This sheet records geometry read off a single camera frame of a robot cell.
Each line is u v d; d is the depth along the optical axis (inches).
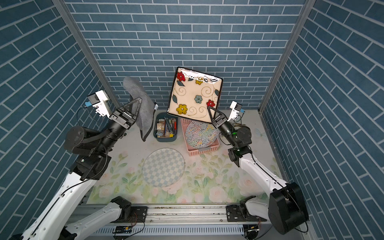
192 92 24.9
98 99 17.0
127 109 18.8
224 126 24.3
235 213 29.0
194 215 29.6
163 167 35.1
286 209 15.8
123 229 28.4
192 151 35.6
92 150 16.1
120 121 16.9
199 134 39.9
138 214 28.6
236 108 24.3
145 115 18.4
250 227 27.8
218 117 24.3
